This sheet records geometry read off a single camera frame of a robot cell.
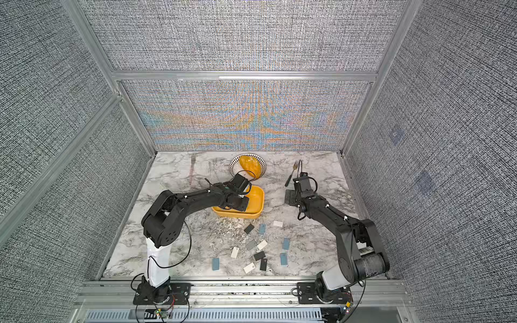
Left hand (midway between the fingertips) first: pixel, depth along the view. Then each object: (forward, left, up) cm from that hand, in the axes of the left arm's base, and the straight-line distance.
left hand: (247, 203), depth 97 cm
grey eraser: (-20, -2, -1) cm, 20 cm away
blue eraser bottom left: (-27, +13, -1) cm, 30 cm away
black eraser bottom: (-28, -6, 0) cm, 29 cm away
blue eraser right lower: (-26, -14, 0) cm, 30 cm away
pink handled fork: (+31, +31, -2) cm, 44 cm away
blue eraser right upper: (-19, -17, -3) cm, 26 cm away
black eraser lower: (-24, -5, -2) cm, 25 cm away
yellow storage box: (-5, -3, +4) cm, 8 cm away
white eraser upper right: (-10, -14, -2) cm, 18 cm away
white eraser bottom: (-29, 0, -1) cm, 29 cm away
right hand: (+2, -24, +7) cm, 25 cm away
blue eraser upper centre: (-12, -7, -1) cm, 14 cm away
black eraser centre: (-12, -1, -1) cm, 13 cm away
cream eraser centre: (-20, -6, -1) cm, 21 cm away
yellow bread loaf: (+20, -3, +4) cm, 21 cm away
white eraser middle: (-22, +5, -1) cm, 23 cm away
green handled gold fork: (+24, -28, -1) cm, 36 cm away
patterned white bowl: (+22, +6, +1) cm, 23 cm away
